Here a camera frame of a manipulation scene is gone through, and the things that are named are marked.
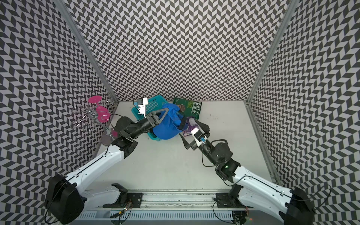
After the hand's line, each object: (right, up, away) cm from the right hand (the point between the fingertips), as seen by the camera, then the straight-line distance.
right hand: (189, 128), depth 66 cm
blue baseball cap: (-11, 0, +5) cm, 12 cm away
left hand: (-9, +8, -2) cm, 12 cm away
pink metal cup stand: (-59, +9, +23) cm, 64 cm away
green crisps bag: (+1, +11, +45) cm, 47 cm away
